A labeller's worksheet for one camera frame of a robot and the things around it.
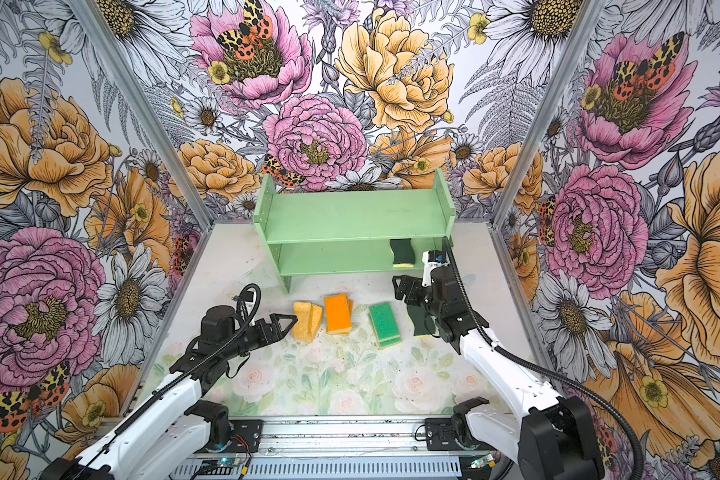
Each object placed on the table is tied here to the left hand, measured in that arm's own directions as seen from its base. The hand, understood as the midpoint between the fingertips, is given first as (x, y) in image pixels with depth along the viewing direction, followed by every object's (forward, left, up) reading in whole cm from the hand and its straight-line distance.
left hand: (287, 331), depth 82 cm
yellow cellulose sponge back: (+7, -6, -7) cm, 11 cm away
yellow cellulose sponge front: (+2, -3, -4) cm, 5 cm away
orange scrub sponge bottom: (+11, -16, -7) cm, 21 cm away
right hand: (+9, -32, +6) cm, 34 cm away
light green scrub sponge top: (+6, -26, -6) cm, 28 cm away
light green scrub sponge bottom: (0, -28, -8) cm, 29 cm away
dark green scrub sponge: (+23, -33, +5) cm, 40 cm away
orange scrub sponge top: (+10, -12, -9) cm, 18 cm away
